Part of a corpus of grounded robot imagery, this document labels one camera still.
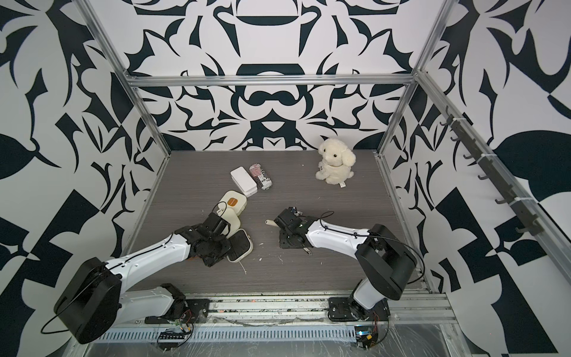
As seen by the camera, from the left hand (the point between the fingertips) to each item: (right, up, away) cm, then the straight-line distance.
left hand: (230, 248), depth 86 cm
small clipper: (+29, -1, +1) cm, 29 cm away
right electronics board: (+47, -23, -15) cm, 54 cm away
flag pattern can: (+9, +27, +19) cm, 34 cm away
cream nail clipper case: (-1, +17, +13) cm, 21 cm away
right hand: (+21, +3, +2) cm, 21 cm away
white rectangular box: (+2, +25, +16) cm, 30 cm away
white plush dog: (+43, +34, +9) cm, 55 cm away
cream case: (+3, +2, +2) cm, 5 cm away
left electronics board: (-17, -25, -14) cm, 33 cm away
